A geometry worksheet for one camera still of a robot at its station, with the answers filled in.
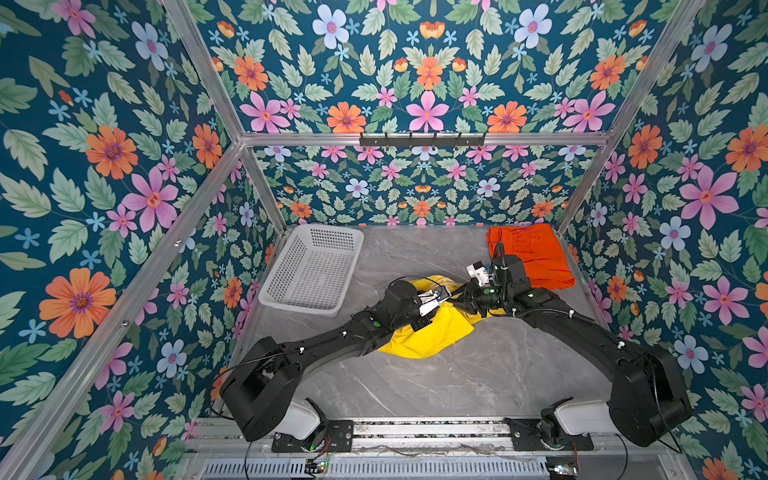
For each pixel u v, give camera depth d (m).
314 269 1.07
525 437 0.73
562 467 0.70
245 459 0.71
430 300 0.69
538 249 1.11
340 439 0.73
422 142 0.92
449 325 0.82
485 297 0.71
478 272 0.79
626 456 0.73
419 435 0.75
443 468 0.77
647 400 0.42
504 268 0.65
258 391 0.42
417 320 0.74
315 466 0.72
